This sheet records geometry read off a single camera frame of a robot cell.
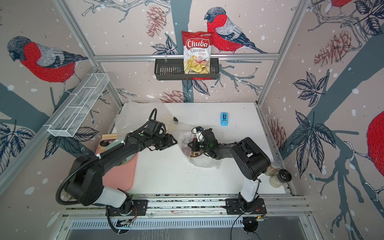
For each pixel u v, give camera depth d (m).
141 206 0.73
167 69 0.95
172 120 1.10
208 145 0.76
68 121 0.71
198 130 0.86
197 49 0.84
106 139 0.99
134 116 1.04
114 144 0.95
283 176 0.73
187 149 0.91
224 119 1.08
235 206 0.73
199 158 0.90
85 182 0.42
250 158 0.50
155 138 0.72
